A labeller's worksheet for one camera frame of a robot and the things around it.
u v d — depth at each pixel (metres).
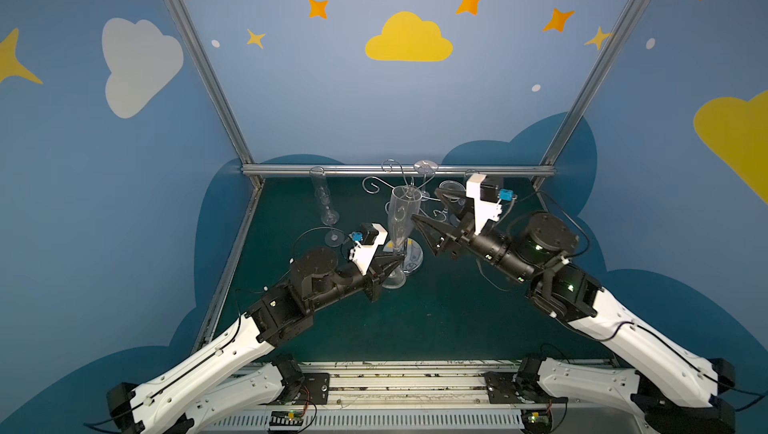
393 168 0.80
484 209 0.43
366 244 0.50
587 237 0.94
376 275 0.53
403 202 0.51
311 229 0.42
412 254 0.59
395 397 0.73
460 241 0.45
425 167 0.83
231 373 0.44
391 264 0.60
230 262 1.02
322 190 0.95
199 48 0.82
